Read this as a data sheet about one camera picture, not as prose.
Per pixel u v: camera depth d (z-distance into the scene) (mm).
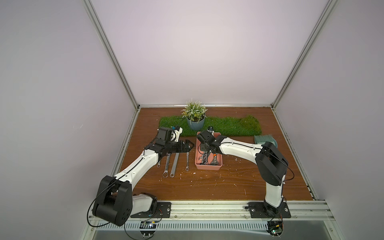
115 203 407
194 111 938
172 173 853
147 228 719
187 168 874
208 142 694
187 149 740
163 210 728
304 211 742
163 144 655
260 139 989
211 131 812
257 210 726
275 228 696
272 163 495
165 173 852
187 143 748
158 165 894
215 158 898
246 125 1032
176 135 777
